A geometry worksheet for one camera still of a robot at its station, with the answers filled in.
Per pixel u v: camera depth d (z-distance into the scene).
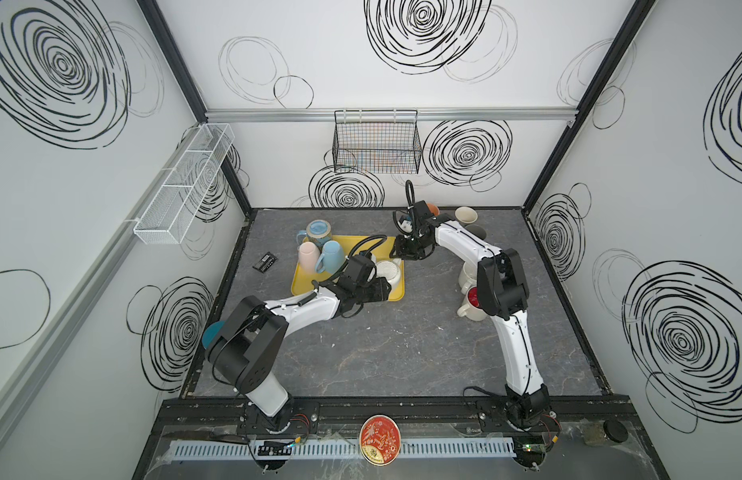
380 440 0.68
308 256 0.96
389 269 0.92
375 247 0.81
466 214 1.06
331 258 0.96
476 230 1.03
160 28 0.73
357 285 0.70
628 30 0.74
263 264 1.02
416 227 0.84
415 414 0.75
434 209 1.08
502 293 0.60
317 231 0.99
